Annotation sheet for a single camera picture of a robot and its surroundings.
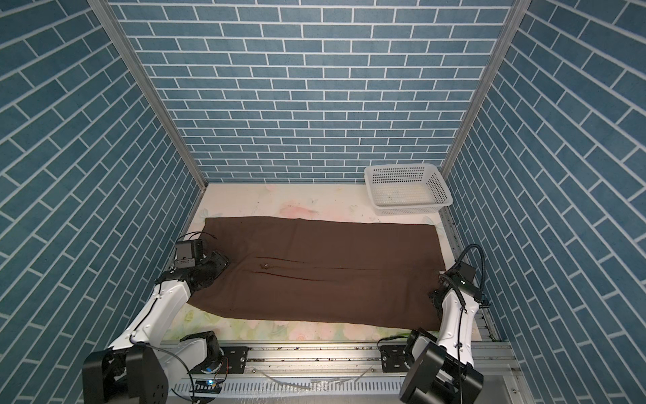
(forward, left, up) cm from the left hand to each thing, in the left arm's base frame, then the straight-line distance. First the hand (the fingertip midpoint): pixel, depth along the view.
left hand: (226, 260), depth 87 cm
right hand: (-17, -73, -2) cm, 75 cm away
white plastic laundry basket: (+40, -74, -6) cm, 84 cm away
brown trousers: (-3, -55, -5) cm, 55 cm away
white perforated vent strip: (-36, -24, -8) cm, 44 cm away
